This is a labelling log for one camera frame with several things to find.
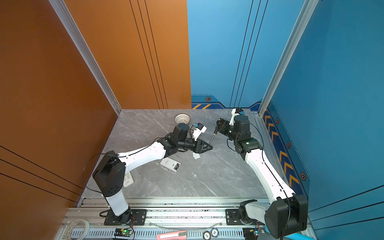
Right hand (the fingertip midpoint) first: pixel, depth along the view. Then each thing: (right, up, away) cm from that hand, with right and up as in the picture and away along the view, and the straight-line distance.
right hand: (216, 122), depth 78 cm
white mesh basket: (-22, +3, +34) cm, 41 cm away
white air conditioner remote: (-27, -25, +13) cm, 39 cm away
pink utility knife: (-20, -53, -9) cm, 57 cm away
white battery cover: (-11, -21, +16) cm, 29 cm away
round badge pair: (-6, -53, -9) cm, 54 cm away
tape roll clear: (-62, -52, -8) cm, 82 cm away
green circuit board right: (+15, -53, -8) cm, 55 cm away
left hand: (-3, -13, -1) cm, 13 cm away
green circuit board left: (-45, -53, -7) cm, 70 cm away
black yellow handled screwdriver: (-1, -6, -1) cm, 6 cm away
